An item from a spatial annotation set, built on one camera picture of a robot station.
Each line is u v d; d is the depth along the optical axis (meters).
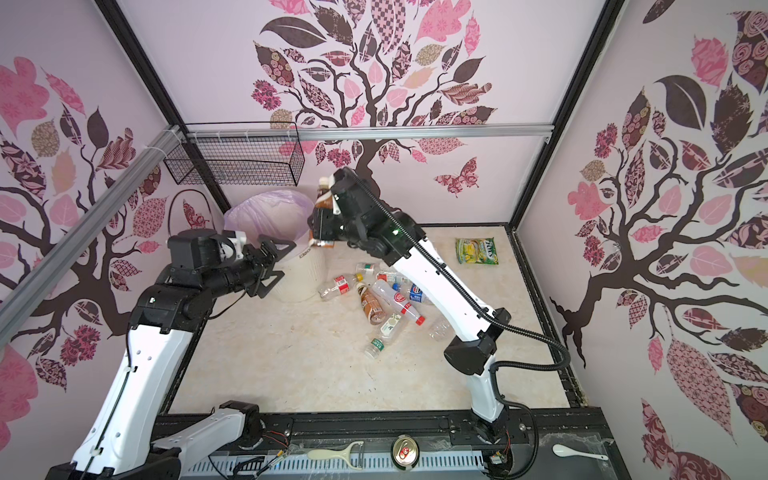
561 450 0.72
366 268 1.03
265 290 0.63
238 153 0.95
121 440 0.36
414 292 0.95
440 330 0.92
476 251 1.09
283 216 0.95
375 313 0.90
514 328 0.43
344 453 0.70
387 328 0.87
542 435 0.72
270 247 0.57
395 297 0.93
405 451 0.62
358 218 0.47
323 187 0.65
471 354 0.45
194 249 0.45
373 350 0.84
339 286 0.97
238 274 0.54
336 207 0.50
